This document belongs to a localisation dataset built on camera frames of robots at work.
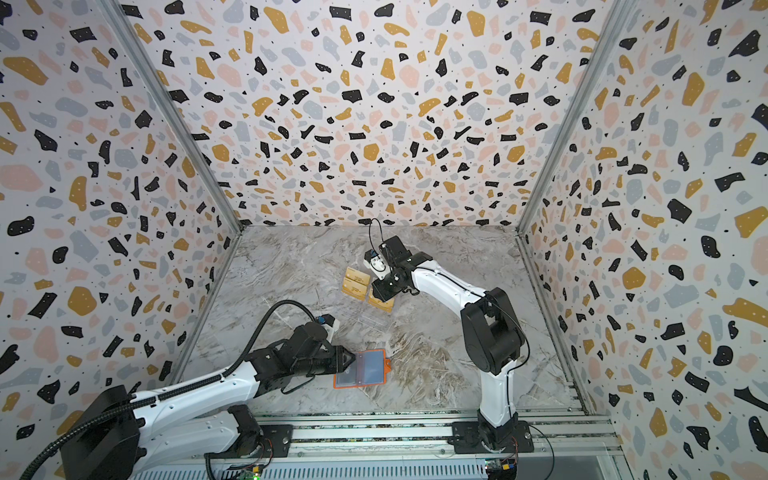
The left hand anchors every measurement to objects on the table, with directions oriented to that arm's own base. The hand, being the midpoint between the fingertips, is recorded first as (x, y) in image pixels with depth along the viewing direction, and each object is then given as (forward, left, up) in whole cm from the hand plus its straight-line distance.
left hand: (359, 355), depth 79 cm
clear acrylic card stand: (+22, +3, -8) cm, 23 cm away
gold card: (+25, +2, 0) cm, 25 cm away
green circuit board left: (-24, +24, -9) cm, 35 cm away
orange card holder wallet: (-1, -2, -8) cm, 8 cm away
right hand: (+20, -4, +3) cm, 21 cm away
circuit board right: (-25, -35, -9) cm, 44 cm away
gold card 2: (+22, +3, -2) cm, 23 cm away
